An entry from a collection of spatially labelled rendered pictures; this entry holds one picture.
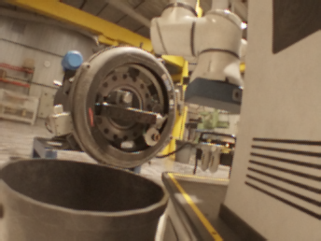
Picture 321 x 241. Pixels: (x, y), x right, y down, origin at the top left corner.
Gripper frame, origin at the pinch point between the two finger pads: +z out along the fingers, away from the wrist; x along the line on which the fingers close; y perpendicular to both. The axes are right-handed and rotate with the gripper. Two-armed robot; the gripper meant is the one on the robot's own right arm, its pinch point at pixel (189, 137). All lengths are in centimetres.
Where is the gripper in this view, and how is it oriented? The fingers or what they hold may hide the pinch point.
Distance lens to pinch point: 178.1
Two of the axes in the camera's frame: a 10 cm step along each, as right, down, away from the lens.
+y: -9.5, -1.8, -2.5
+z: -1.7, 9.8, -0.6
